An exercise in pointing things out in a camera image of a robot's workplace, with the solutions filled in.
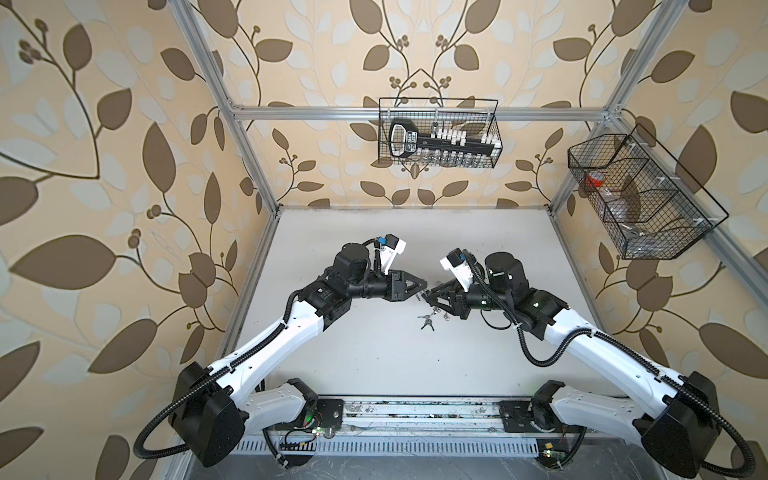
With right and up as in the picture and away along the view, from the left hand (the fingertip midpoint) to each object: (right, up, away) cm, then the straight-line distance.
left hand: (425, 284), depth 67 cm
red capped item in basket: (+53, +28, +21) cm, 63 cm away
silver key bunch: (+3, -15, +24) cm, 28 cm away
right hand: (+2, -4, +4) cm, 6 cm away
